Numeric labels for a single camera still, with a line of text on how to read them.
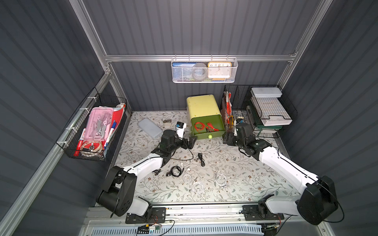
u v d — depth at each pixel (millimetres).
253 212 723
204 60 889
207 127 909
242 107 1203
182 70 841
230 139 751
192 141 772
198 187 828
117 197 423
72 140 630
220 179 856
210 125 909
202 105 936
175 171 889
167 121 1125
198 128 907
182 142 754
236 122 755
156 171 883
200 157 936
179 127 738
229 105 1137
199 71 907
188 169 888
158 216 739
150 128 1086
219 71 886
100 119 736
